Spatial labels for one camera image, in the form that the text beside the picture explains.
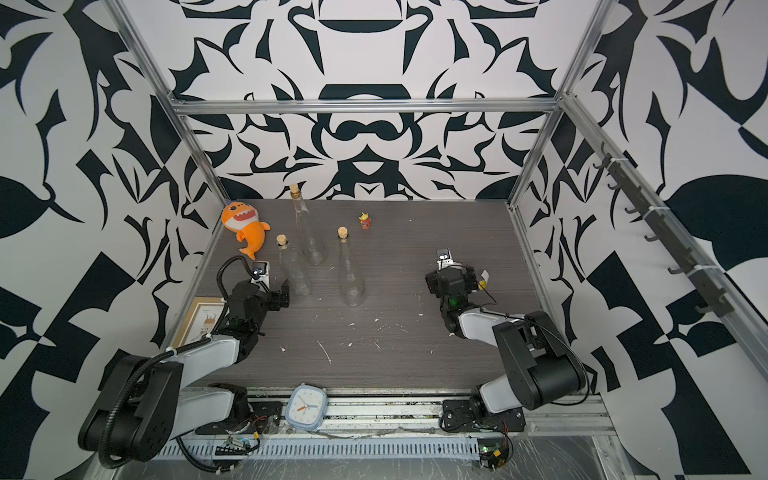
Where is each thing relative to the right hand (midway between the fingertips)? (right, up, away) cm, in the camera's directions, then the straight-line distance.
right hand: (452, 264), depth 93 cm
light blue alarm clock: (-39, -32, -20) cm, 55 cm away
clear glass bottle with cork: (-43, +6, +4) cm, 44 cm away
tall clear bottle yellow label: (-31, -8, +4) cm, 32 cm away
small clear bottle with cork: (-46, 0, -6) cm, 47 cm away
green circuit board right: (+4, -43, -22) cm, 48 cm away
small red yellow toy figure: (-28, +14, +15) cm, 35 cm away
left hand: (-56, -3, -3) cm, 56 cm away
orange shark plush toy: (-69, +14, +12) cm, 72 cm away
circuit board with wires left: (-54, -40, -24) cm, 71 cm away
